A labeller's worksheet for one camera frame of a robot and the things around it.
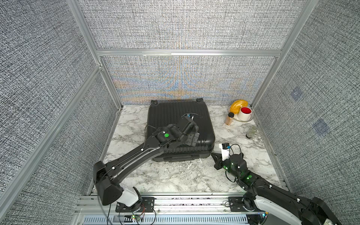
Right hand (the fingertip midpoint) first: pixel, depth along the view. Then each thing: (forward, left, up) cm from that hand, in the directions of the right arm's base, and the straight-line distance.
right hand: (211, 151), depth 82 cm
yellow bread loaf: (+41, -27, -5) cm, 49 cm away
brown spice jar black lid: (+28, -18, -5) cm, 34 cm away
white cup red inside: (+31, -30, -3) cm, 43 cm away
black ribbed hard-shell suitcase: (+20, +30, +10) cm, 37 cm away
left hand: (+4, +12, +15) cm, 19 cm away
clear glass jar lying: (+16, -30, -3) cm, 34 cm away
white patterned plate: (+35, -26, -11) cm, 45 cm away
